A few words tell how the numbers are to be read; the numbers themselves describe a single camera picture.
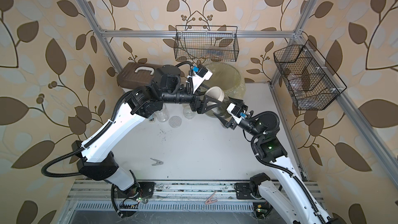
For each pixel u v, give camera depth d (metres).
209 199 0.71
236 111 0.49
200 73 0.46
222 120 0.57
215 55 0.94
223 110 0.57
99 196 0.74
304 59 0.80
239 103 0.58
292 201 0.43
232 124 0.56
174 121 0.99
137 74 0.98
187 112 1.04
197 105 0.49
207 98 0.47
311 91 0.75
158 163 0.82
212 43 0.98
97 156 0.40
